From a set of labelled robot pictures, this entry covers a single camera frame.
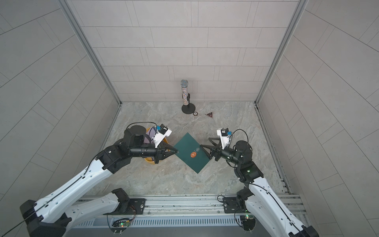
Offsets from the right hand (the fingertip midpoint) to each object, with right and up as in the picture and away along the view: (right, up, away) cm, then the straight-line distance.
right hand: (205, 145), depth 70 cm
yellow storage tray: (-31, -12, +14) cm, 36 cm away
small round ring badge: (-5, +15, +39) cm, 42 cm away
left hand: (-12, -1, -7) cm, 14 cm away
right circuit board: (+20, -34, -4) cm, 40 cm away
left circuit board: (-39, -35, -5) cm, 52 cm away
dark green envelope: (-6, -2, -4) cm, 8 cm away
